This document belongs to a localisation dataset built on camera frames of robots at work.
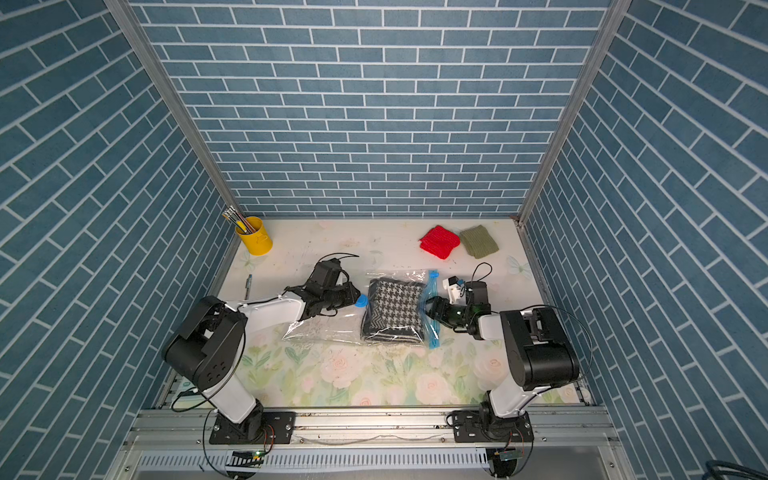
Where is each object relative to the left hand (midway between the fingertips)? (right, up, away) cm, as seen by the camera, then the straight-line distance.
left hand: (367, 295), depth 93 cm
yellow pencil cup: (-40, +16, +12) cm, 45 cm away
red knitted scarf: (+25, +17, +16) cm, 34 cm away
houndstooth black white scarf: (+9, -5, -2) cm, 10 cm away
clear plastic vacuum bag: (-7, -10, -1) cm, 12 cm away
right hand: (+19, -5, -1) cm, 19 cm away
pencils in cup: (-44, +23, +10) cm, 50 cm away
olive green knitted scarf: (+40, +17, +20) cm, 48 cm away
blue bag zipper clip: (+22, +6, +6) cm, 24 cm away
